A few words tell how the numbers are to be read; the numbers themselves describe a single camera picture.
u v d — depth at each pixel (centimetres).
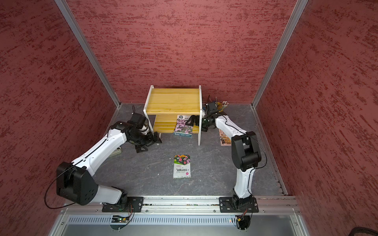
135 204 74
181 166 87
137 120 66
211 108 77
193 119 83
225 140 100
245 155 51
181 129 85
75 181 41
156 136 74
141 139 69
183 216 73
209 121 71
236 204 66
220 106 97
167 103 76
